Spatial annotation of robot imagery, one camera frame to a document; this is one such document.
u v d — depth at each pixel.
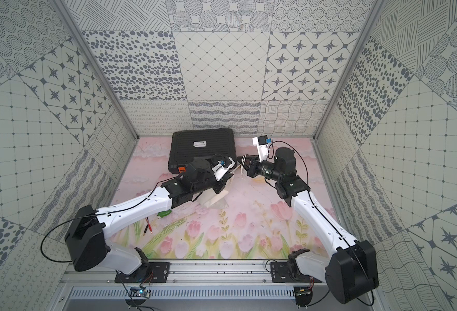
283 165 0.58
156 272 0.73
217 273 0.75
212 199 0.82
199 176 0.60
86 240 0.41
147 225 0.85
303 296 0.72
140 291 0.70
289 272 0.73
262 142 0.65
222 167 0.66
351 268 0.39
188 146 1.08
